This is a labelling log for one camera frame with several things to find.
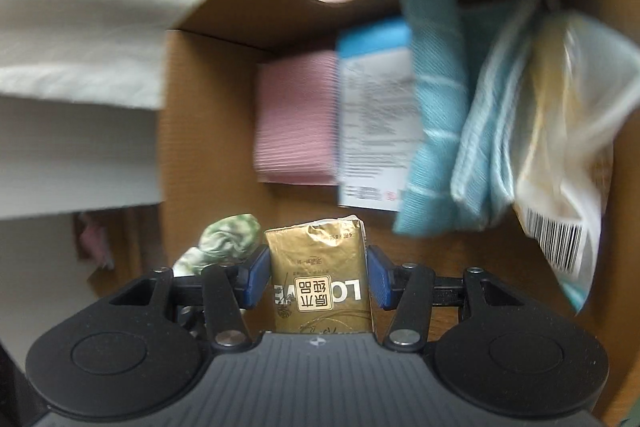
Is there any pink knit pad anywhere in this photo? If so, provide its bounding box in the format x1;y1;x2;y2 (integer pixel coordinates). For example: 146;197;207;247
252;51;341;186

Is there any off-white cloth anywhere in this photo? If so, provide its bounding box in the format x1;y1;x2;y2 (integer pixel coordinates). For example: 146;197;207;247
0;0;206;110

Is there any brown cardboard box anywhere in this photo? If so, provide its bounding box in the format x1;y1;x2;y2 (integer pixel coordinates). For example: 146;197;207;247
157;0;640;427

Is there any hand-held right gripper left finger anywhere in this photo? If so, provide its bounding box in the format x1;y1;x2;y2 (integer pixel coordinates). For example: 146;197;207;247
107;246;271;353

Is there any clear plastic packet with barcode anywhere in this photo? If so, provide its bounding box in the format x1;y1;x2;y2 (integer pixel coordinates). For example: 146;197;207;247
512;0;640;315

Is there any white and teal carton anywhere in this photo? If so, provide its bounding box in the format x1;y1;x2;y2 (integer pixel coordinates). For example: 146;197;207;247
335;18;426;212

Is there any teal checked towel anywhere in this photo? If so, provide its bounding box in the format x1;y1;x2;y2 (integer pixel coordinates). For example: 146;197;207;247
392;0;546;239

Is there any green floral scrunchie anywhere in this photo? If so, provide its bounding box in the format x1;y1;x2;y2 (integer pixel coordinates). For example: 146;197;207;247
172;213;263;278

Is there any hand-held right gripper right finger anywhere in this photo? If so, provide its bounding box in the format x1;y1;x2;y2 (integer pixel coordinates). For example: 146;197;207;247
366;244;529;352

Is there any gold tissue packet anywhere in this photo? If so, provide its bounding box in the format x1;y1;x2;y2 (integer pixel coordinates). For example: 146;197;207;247
263;216;375;335

